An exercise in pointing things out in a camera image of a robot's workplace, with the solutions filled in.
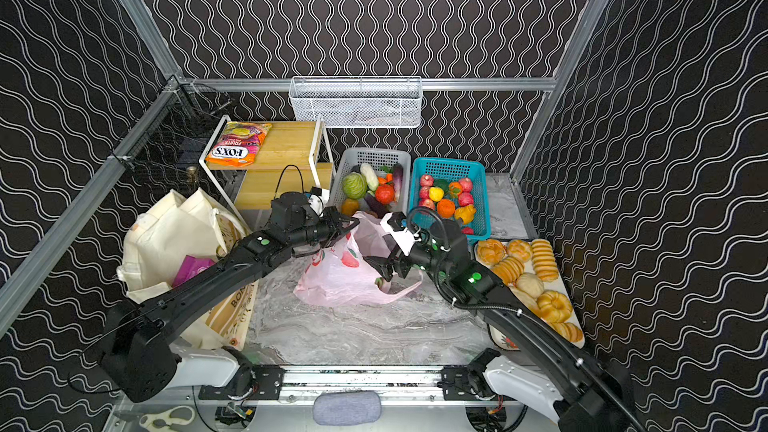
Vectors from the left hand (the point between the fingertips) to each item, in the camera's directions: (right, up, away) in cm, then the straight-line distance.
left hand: (368, 221), depth 73 cm
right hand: (+2, -4, -2) cm, 5 cm away
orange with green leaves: (+29, +10, +37) cm, 48 cm away
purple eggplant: (0, +3, +34) cm, 34 cm away
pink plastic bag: (-7, -13, +2) cm, 15 cm away
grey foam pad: (-5, -43, -4) cm, 43 cm away
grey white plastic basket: (0, +23, +45) cm, 50 cm away
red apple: (+20, +13, +41) cm, 47 cm away
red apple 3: (+32, +6, +34) cm, 47 cm away
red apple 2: (+35, +12, +40) cm, 54 cm away
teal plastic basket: (+29, +17, +41) cm, 53 cm away
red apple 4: (+19, +5, +34) cm, 39 cm away
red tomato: (+4, +8, +33) cm, 34 cm away
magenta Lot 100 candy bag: (-48, -13, +7) cm, 51 cm away
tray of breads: (+51, -15, +22) cm, 57 cm away
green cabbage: (-7, +11, +31) cm, 33 cm away
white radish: (-2, +16, +39) cm, 42 cm away
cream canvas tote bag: (-53, -4, +4) cm, 54 cm away
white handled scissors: (-48, -46, -3) cm, 67 cm away
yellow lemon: (+22, +8, +33) cm, 41 cm away
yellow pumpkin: (-9, +3, +33) cm, 34 cm away
